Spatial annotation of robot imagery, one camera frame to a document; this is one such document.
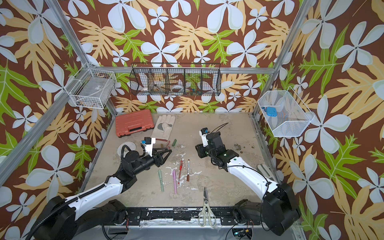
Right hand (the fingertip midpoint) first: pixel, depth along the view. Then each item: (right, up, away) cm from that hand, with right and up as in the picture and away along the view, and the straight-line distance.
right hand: (197, 145), depth 83 cm
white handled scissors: (+7, -36, -8) cm, 38 cm away
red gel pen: (-10, -15, +8) cm, 20 cm away
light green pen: (-21, -22, +2) cm, 30 cm away
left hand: (-15, -1, -8) cm, 16 cm away
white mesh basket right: (+50, +17, +1) cm, 53 cm away
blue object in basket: (+43, +20, +3) cm, 48 cm away
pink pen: (-13, -19, +3) cm, 24 cm away
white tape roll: (-45, -3, +17) cm, 48 cm away
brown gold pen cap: (-24, -3, +18) cm, 30 cm away
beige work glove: (-25, +11, +27) cm, 38 cm away
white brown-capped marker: (-5, -17, +7) cm, 19 cm away
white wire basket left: (-63, +33, +3) cm, 71 cm away
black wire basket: (-14, +42, +13) cm, 46 cm away
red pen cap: (-20, -2, +18) cm, 27 cm away
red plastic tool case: (-46, +14, +25) cm, 54 cm away
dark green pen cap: (-16, 0, +19) cm, 25 cm away
